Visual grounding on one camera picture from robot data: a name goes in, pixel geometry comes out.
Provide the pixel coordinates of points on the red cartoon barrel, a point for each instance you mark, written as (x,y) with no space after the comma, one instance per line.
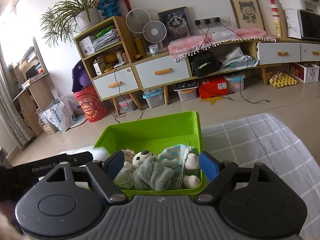
(90,104)

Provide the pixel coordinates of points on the pink tasselled cloth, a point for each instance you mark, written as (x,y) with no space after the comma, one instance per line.
(190,45)

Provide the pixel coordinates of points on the green fluffy bear plush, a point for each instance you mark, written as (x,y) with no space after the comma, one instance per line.
(146,171)

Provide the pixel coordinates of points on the black bag on shelf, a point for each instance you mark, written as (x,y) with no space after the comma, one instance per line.
(203,63)

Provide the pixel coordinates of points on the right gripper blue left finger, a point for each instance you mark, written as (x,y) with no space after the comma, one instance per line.
(108,168)

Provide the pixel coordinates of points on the potted spider plant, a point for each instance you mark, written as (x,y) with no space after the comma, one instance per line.
(58,23)

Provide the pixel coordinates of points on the green plastic storage bin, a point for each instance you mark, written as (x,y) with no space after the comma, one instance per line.
(154,134)

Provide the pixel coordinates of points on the yellow egg tray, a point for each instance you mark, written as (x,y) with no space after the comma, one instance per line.
(280,79)

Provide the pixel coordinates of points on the grey checked table cloth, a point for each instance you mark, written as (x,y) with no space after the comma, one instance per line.
(264,138)

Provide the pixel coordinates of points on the framed cartoon girl picture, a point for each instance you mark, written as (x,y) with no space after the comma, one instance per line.
(248,14)

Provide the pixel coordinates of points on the clear box black lid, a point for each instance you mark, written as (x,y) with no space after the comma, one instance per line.
(186,90)

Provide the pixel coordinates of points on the white desk fan rear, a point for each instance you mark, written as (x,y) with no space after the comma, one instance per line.
(136,19)

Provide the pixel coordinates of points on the small clear box under shelf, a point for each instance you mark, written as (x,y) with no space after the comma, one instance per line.
(126,104)

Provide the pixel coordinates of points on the white desk fan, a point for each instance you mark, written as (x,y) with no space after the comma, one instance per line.
(154,31)
(136,19)

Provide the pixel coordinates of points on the red cardboard box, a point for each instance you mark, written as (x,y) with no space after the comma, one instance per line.
(212,86)

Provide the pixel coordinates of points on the white toy carton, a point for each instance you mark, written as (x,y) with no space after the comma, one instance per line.
(308,73)

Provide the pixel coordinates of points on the blue stitch plush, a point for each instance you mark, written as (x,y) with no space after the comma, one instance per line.
(109,8)

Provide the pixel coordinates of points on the clear box pink contents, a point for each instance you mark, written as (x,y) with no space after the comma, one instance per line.
(235,82)

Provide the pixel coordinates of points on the stack of papers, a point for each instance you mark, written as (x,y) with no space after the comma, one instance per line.
(106,40)

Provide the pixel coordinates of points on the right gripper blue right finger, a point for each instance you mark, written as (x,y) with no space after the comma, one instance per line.
(215,170)

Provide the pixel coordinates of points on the beige mouse plush sequin dress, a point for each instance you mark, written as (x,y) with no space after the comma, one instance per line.
(187,175)

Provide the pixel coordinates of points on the clear box blue lid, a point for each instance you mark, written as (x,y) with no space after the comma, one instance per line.
(154,97)

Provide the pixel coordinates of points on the white desk fan front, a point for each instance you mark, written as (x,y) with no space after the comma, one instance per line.
(154,31)

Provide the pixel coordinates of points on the framed cat picture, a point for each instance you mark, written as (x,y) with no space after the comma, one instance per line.
(177,23)

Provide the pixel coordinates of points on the white printer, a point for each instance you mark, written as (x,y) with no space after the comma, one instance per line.
(307,5)

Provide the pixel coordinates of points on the wooden tv cabinet white drawers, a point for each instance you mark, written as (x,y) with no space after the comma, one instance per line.
(162,70)

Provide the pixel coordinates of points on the white paper shopping bag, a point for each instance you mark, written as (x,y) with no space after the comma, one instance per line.
(60,114)

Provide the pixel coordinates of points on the wooden bookshelf desk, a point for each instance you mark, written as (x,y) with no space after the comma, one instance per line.
(32,77)

